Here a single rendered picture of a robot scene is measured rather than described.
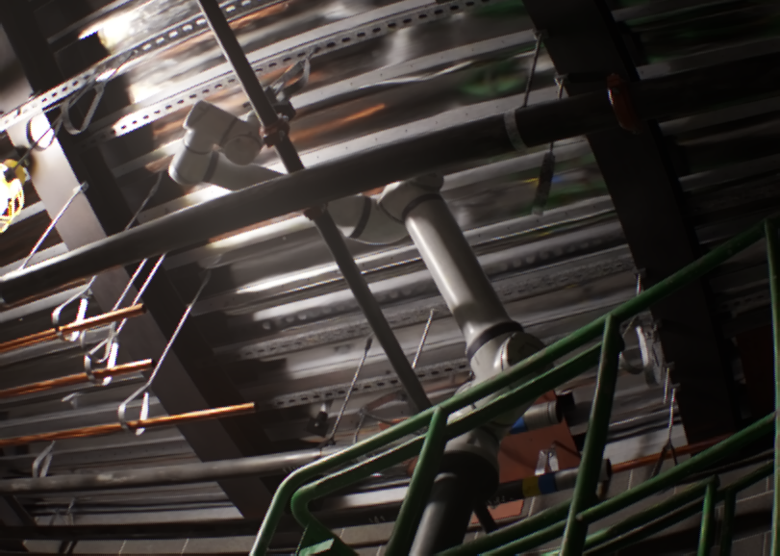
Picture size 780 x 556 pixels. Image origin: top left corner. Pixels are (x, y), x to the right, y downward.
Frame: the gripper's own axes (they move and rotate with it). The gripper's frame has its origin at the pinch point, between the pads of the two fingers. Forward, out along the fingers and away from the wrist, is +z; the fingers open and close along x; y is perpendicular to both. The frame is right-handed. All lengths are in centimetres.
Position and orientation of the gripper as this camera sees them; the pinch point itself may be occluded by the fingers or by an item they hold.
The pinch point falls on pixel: (281, 93)
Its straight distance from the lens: 318.7
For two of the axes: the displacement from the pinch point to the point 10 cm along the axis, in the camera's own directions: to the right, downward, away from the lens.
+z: 2.4, -5.7, 7.8
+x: 4.2, 7.9, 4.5
